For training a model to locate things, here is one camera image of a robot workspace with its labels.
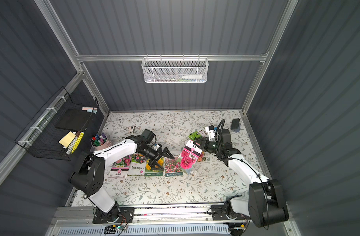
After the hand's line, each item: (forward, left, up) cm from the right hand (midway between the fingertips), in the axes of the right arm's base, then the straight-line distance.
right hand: (195, 143), depth 81 cm
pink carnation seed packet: (-6, +2, -3) cm, 7 cm away
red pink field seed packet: (-8, +13, -16) cm, 22 cm away
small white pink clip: (+22, +45, -15) cm, 53 cm away
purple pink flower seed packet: (-9, +45, -16) cm, 48 cm away
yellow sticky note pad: (-6, +62, +12) cm, 63 cm away
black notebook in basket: (+5, +63, +14) cm, 65 cm away
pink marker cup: (+4, +58, -5) cm, 58 cm away
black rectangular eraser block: (+28, -33, -17) cm, 47 cm away
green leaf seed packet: (+17, -1, -17) cm, 24 cm away
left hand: (-11, +14, -5) cm, 18 cm away
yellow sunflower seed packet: (-10, +27, -18) cm, 34 cm away
